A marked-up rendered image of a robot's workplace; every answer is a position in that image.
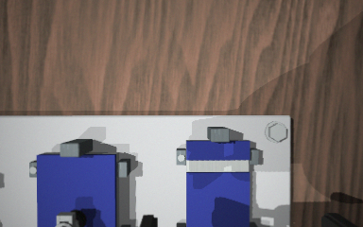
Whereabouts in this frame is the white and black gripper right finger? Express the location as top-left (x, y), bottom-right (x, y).
top-left (321, 213), bottom-right (358, 227)

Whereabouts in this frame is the toggle clamp with red handle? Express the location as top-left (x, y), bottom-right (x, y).
top-left (56, 210), bottom-right (87, 227)

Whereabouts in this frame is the blue rectangular block with white band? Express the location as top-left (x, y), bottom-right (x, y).
top-left (186, 140), bottom-right (250, 227)

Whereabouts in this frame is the blue metal plate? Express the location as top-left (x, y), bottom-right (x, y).
top-left (37, 152), bottom-right (119, 227)

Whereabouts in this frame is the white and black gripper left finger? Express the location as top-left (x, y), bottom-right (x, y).
top-left (140, 215), bottom-right (158, 227)

